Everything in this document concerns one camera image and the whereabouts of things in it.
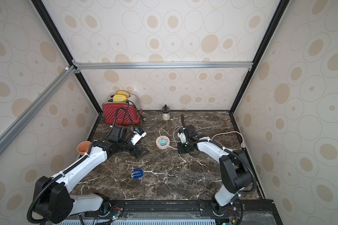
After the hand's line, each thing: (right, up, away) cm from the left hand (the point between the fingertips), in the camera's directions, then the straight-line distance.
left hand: (146, 145), depth 80 cm
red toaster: (-31, +22, +22) cm, 44 cm away
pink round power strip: (+5, -1, +17) cm, 18 cm away
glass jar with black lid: (+10, +21, +29) cm, 37 cm away
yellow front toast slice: (-24, +31, +22) cm, 45 cm away
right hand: (+18, -6, +9) cm, 21 cm away
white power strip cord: (+64, -2, +17) cm, 67 cm away
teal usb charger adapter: (+9, 0, +12) cm, 15 cm away
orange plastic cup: (-42, -3, +10) cm, 44 cm away
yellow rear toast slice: (-21, +36, +26) cm, 49 cm away
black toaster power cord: (-8, +16, +32) cm, 37 cm away
